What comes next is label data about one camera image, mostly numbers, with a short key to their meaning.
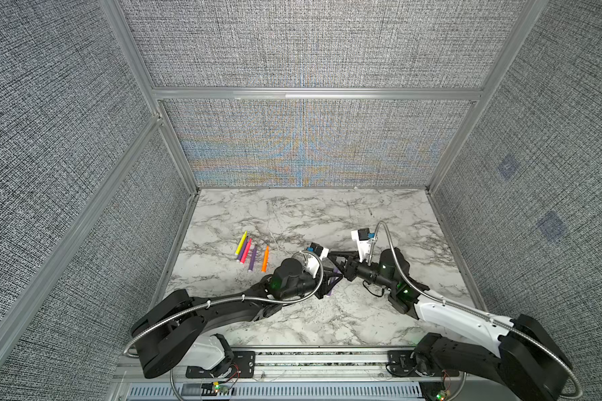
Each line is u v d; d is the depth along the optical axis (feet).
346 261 2.25
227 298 1.69
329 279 2.44
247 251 3.20
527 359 1.33
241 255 3.17
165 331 1.36
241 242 3.29
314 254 2.10
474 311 1.61
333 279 2.45
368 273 2.18
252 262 3.11
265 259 3.11
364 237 2.23
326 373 2.40
